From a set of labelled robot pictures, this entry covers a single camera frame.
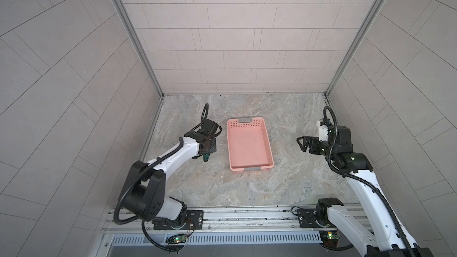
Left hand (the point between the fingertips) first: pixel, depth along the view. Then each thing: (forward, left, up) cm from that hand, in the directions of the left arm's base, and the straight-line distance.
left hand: (213, 143), depth 87 cm
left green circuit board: (-38, +11, -3) cm, 40 cm away
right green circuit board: (-38, -48, -6) cm, 61 cm away
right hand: (-3, -43, +10) cm, 44 cm away
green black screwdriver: (-8, +3, +2) cm, 9 cm away
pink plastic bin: (+3, -18, -7) cm, 19 cm away
